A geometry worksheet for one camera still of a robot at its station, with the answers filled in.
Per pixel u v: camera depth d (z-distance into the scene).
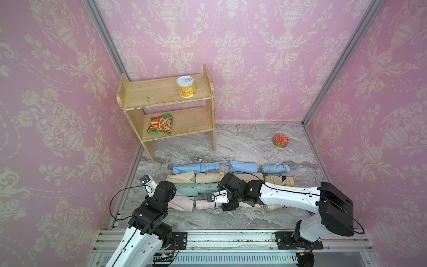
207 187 0.86
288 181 0.90
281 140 1.06
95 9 0.70
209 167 0.95
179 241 0.74
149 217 0.51
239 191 0.61
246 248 0.73
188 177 0.90
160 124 0.90
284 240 0.73
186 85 0.70
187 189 0.86
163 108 1.17
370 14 0.70
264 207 0.83
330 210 0.42
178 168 0.93
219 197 0.68
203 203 0.80
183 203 0.81
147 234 0.50
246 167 0.95
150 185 0.65
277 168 0.94
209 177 0.90
